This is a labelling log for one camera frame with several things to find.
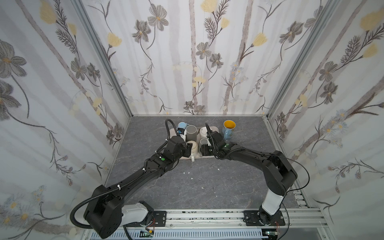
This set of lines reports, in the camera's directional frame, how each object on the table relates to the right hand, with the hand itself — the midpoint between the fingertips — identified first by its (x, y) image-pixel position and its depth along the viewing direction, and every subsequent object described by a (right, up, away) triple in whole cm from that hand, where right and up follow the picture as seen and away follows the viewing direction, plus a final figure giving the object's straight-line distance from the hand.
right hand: (200, 144), depth 90 cm
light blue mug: (-12, +12, +11) cm, 21 cm away
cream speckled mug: (-4, -2, +1) cm, 4 cm away
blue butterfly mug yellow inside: (+21, +11, +13) cm, 27 cm away
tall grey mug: (-6, +7, +6) cm, 11 cm away
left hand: (-8, +4, -9) cm, 12 cm away
